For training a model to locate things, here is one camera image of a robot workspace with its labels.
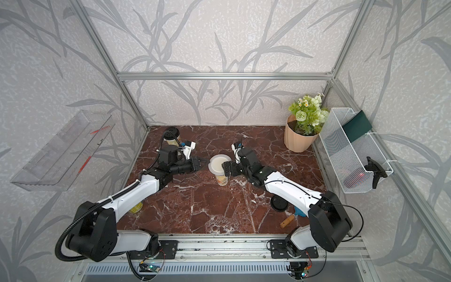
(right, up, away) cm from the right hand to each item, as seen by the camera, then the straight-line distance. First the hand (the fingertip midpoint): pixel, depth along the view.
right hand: (230, 161), depth 84 cm
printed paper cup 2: (-4, -10, +5) cm, 12 cm away
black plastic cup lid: (-32, +14, +9) cm, 36 cm away
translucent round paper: (-7, -2, -2) cm, 7 cm away
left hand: (-10, 0, -4) cm, 10 cm away
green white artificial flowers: (+40, +23, +2) cm, 46 cm away
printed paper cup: (-31, +9, +12) cm, 35 cm away
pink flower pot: (+36, +10, +15) cm, 40 cm away
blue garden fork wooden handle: (+28, -27, -3) cm, 39 cm away
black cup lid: (+24, -21, +1) cm, 32 cm away
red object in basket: (+47, -4, -21) cm, 51 cm away
